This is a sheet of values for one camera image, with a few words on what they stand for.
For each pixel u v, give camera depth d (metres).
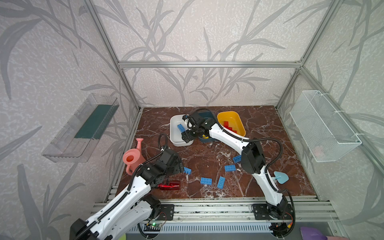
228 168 0.87
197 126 0.72
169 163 0.60
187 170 0.85
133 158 0.81
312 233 0.67
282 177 0.84
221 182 0.84
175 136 1.02
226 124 1.08
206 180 0.83
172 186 0.79
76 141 0.65
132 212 0.57
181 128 1.06
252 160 0.56
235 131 1.04
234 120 1.11
